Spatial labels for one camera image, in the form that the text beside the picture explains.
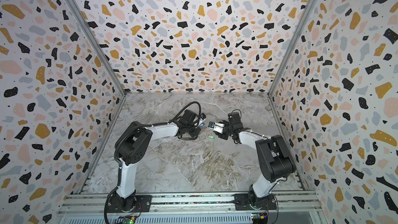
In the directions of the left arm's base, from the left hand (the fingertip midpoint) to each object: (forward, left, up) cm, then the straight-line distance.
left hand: (201, 125), depth 99 cm
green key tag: (-7, -8, -4) cm, 11 cm away
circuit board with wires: (-48, +33, -4) cm, 58 cm away
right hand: (-2, -10, +5) cm, 11 cm away
